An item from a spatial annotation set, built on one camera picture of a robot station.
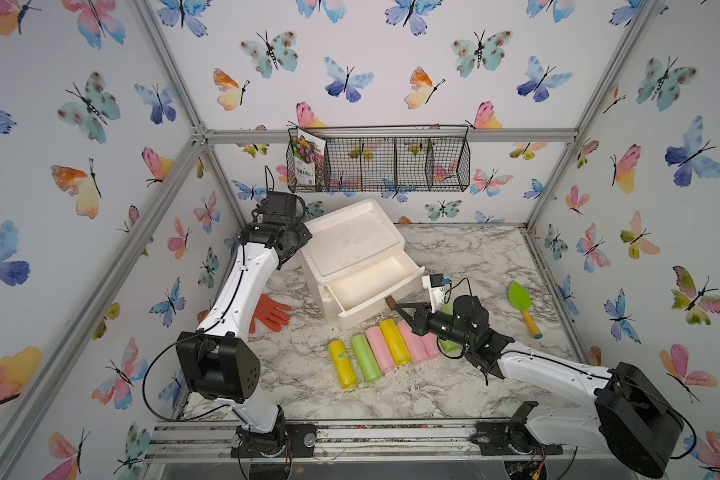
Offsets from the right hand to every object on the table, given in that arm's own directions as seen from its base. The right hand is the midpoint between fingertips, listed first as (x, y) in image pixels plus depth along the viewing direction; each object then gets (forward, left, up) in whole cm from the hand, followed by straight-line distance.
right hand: (400, 306), depth 76 cm
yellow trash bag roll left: (-9, +15, -17) cm, 25 cm away
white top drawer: (+5, +7, -1) cm, 9 cm away
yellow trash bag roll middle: (-3, 0, -17) cm, 17 cm away
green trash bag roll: (-8, +8, -17) cm, 20 cm away
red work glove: (+9, +43, -21) cm, 49 cm away
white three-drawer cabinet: (+10, +12, +5) cm, 16 cm away
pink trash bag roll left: (-5, +4, -17) cm, 18 cm away
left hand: (+18, +26, +6) cm, 32 cm away
